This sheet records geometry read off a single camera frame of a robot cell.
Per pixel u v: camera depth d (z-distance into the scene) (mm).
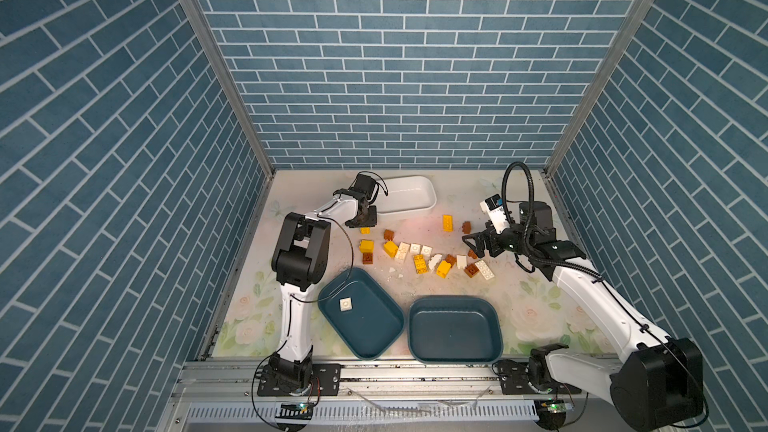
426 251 971
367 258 943
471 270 918
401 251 963
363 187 860
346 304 849
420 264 934
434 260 935
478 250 735
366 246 973
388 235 996
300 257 563
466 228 1016
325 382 737
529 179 586
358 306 845
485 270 914
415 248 987
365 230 1001
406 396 723
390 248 963
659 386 387
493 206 707
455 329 808
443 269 912
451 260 938
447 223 1048
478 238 711
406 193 1127
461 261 938
